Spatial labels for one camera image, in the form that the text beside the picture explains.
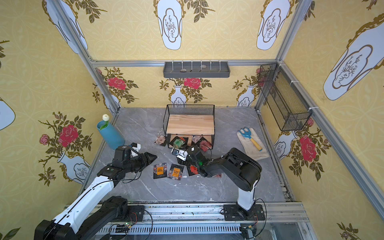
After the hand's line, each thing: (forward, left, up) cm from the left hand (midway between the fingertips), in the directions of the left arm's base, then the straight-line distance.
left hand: (153, 158), depth 82 cm
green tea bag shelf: (+14, -13, -8) cm, 21 cm away
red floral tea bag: (+13, -30, -9) cm, 34 cm away
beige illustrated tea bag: (+19, 0, -11) cm, 22 cm away
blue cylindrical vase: (+14, +27, +3) cm, 31 cm away
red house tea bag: (-7, -36, -9) cm, 38 cm away
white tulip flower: (+15, +22, +19) cm, 33 cm away
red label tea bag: (-3, -22, -9) cm, 24 cm away
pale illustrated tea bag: (+18, -24, -8) cm, 31 cm away
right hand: (+7, -13, -5) cm, 15 cm away
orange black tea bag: (-3, -3, -10) cm, 10 cm away
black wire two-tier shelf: (+20, -19, +5) cm, 28 cm away
